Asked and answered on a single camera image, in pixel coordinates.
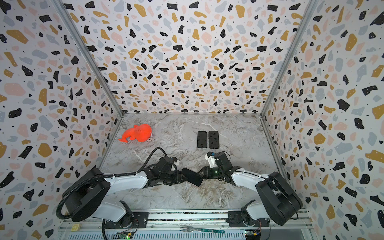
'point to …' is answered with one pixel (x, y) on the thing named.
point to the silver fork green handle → (188, 228)
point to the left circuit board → (123, 235)
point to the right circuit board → (252, 234)
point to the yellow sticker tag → (75, 227)
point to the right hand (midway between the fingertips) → (198, 171)
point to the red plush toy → (141, 133)
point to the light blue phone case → (202, 139)
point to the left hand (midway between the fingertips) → (186, 178)
